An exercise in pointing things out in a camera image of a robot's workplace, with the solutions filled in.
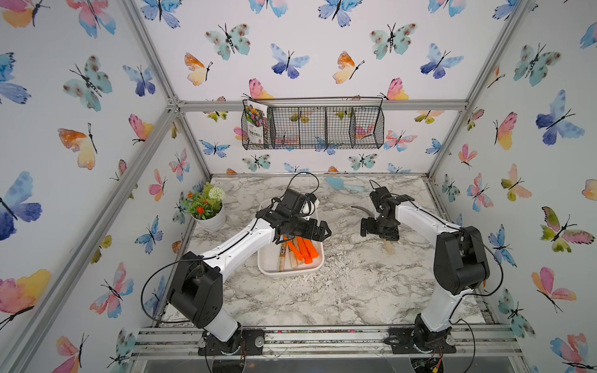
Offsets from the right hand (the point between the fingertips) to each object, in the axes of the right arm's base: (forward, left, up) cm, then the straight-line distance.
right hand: (376, 233), depth 92 cm
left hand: (-6, +21, +10) cm, 24 cm away
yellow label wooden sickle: (-2, -6, -6) cm, 8 cm away
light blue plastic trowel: (+32, +13, -7) cm, 35 cm away
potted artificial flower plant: (+3, +66, +8) cm, 67 cm away
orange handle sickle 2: (-4, +34, -4) cm, 34 cm away
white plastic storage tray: (-9, +42, -6) cm, 43 cm away
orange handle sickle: (-7, +28, -3) cm, 29 cm away
